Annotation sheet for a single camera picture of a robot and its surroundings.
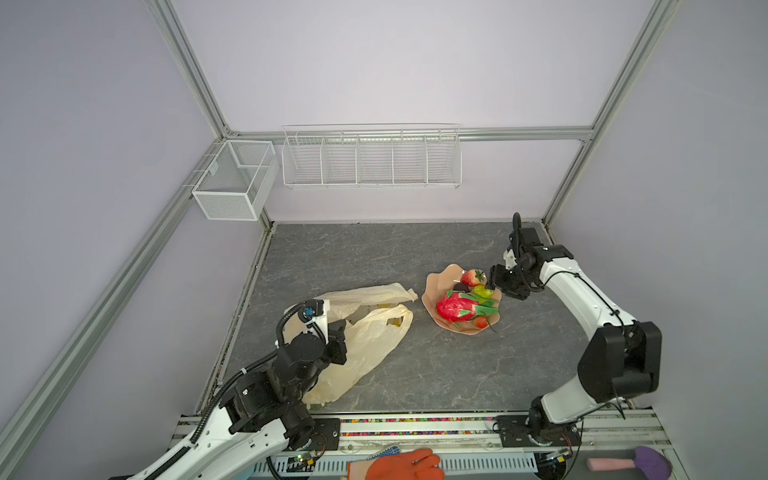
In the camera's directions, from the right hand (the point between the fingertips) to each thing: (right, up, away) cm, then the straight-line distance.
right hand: (497, 289), depth 87 cm
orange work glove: (-26, -39, -17) cm, 50 cm away
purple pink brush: (+29, -39, -18) cm, 51 cm away
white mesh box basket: (-84, +36, +15) cm, 93 cm away
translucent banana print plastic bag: (-35, -6, -16) cm, 38 cm away
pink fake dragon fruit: (-11, -5, 0) cm, 12 cm away
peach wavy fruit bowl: (-15, +1, +12) cm, 19 cm away
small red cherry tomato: (-5, -9, -2) cm, 11 cm away
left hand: (-42, -7, -17) cm, 46 cm away
